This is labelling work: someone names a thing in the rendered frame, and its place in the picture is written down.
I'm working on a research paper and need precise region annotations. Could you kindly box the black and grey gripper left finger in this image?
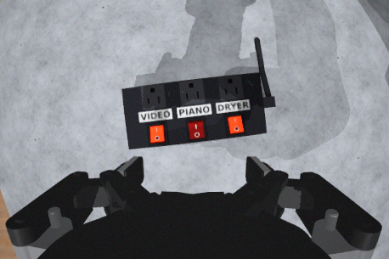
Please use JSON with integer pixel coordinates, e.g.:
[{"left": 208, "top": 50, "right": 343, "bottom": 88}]
[{"left": 5, "top": 156, "right": 169, "bottom": 259}]

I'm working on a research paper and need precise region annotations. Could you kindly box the black power strip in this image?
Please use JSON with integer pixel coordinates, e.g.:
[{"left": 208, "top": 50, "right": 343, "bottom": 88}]
[{"left": 122, "top": 37, "right": 276, "bottom": 149}]

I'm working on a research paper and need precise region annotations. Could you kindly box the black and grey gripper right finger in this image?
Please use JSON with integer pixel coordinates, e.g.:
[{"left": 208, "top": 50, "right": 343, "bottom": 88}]
[{"left": 211, "top": 156, "right": 382, "bottom": 259}]

